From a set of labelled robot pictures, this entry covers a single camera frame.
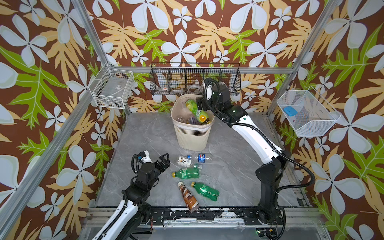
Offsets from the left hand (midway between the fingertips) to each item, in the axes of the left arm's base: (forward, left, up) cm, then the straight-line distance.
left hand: (163, 156), depth 80 cm
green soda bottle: (-6, -13, -10) cm, 17 cm away
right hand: (+23, -21, +24) cm, 40 cm away
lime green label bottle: (+20, -21, +11) cm, 31 cm away
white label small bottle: (+1, -11, -9) cm, 14 cm away
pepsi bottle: (+4, -21, -10) cm, 24 cm away
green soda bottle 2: (-15, -22, -9) cm, 28 cm away
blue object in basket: (+24, -73, +11) cm, 78 cm away
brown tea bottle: (-21, -15, -9) cm, 27 cm away
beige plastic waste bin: (+10, -16, +5) cm, 20 cm away
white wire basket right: (+20, -81, +14) cm, 84 cm away
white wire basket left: (+35, +32, +19) cm, 51 cm away
